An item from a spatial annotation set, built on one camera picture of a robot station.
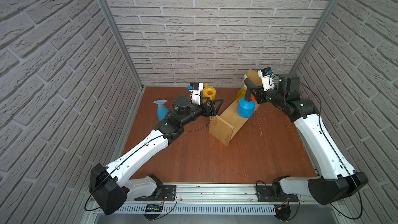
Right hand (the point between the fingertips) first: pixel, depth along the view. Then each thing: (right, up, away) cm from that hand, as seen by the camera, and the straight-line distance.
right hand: (249, 87), depth 71 cm
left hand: (-16, -3, -4) cm, 17 cm away
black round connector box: (+15, -58, -1) cm, 60 cm away
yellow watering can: (-18, 0, +35) cm, 39 cm away
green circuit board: (-45, -58, +1) cm, 73 cm away
